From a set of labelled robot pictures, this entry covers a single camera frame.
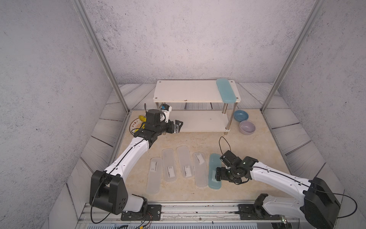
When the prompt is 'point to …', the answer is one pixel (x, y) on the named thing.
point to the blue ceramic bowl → (240, 115)
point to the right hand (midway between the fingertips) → (222, 178)
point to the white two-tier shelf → (198, 91)
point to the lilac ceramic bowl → (247, 127)
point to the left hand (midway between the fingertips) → (178, 121)
